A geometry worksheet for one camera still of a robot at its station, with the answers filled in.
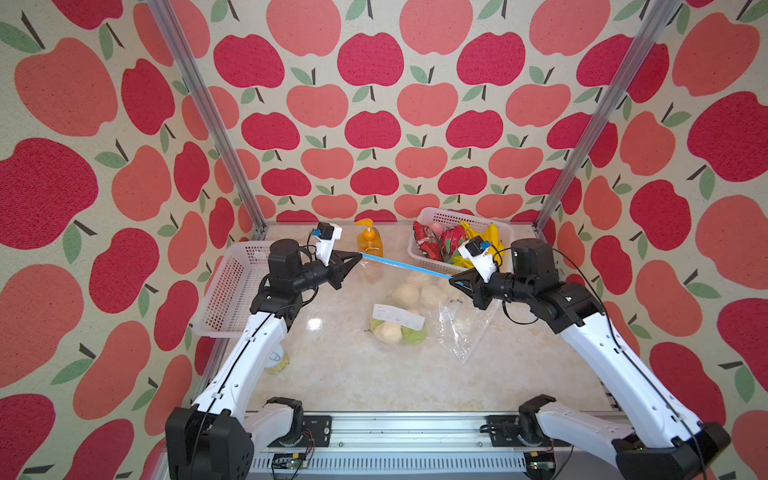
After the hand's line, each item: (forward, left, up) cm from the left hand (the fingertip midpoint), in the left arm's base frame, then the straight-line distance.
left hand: (360, 260), depth 72 cm
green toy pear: (-10, -15, -21) cm, 28 cm away
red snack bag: (+23, -21, -18) cm, 36 cm away
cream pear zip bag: (+5, -21, -25) cm, 33 cm away
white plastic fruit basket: (+39, -25, -21) cm, 51 cm away
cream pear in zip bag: (+6, -13, -26) cm, 30 cm away
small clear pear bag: (-7, -10, -14) cm, 19 cm away
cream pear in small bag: (-9, -7, -21) cm, 24 cm away
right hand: (-5, -23, -2) cm, 24 cm away
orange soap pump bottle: (+17, -2, -11) cm, 20 cm away
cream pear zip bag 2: (+12, -19, -26) cm, 34 cm away
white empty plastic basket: (+9, +44, -27) cm, 53 cm away
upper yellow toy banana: (+27, -45, -19) cm, 55 cm away
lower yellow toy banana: (+32, -40, -23) cm, 56 cm away
